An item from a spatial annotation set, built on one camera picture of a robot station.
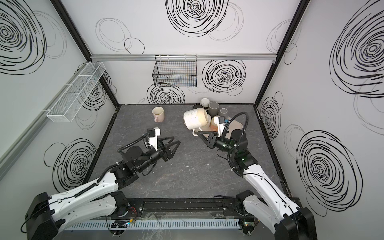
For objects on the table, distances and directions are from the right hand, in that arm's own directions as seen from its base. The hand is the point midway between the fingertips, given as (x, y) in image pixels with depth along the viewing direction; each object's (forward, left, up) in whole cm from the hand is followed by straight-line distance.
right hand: (196, 134), depth 68 cm
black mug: (+39, 0, -20) cm, 44 cm away
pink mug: (+31, +27, -20) cm, 45 cm away
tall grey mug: (+31, -18, -19) cm, 41 cm away
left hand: (-4, +8, 0) cm, 9 cm away
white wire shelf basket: (+11, +64, +6) cm, 66 cm away
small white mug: (+43, -6, -20) cm, 48 cm away
